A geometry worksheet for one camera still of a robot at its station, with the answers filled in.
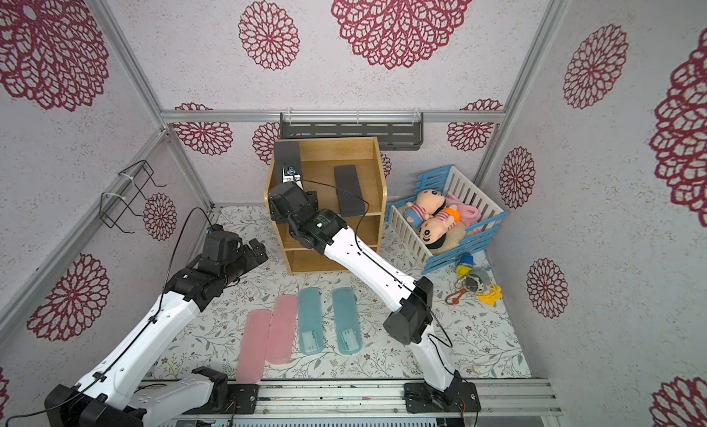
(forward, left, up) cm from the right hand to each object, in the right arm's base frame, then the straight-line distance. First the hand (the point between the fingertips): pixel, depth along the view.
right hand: (300, 195), depth 76 cm
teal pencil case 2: (-27, -13, -32) cm, 44 cm away
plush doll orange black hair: (+5, -42, -22) cm, 47 cm away
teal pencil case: (-23, -1, -33) cm, 40 cm away
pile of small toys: (-9, -54, -30) cm, 62 cm away
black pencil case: (+11, -12, -3) cm, 17 cm away
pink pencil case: (-31, +15, -34) cm, 48 cm away
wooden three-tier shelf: (+26, -2, -6) cm, 26 cm away
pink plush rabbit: (+13, -56, -22) cm, 62 cm away
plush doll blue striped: (+19, -42, -22) cm, 51 cm away
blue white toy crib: (+4, -55, -24) cm, 60 cm away
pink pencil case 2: (-26, +7, -33) cm, 42 cm away
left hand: (-11, +14, -13) cm, 22 cm away
